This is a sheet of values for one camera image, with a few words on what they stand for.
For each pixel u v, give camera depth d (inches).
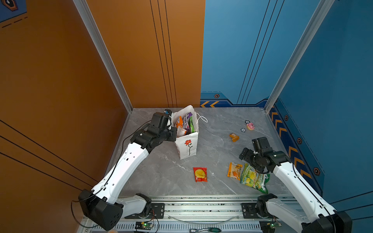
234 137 39.3
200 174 33.1
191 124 32.3
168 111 25.8
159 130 21.1
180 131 30.7
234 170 33.6
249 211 28.5
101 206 14.6
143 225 27.8
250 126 41.5
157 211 29.0
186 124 31.9
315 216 15.3
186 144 31.0
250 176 32.3
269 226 27.7
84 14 28.0
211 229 26.8
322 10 27.9
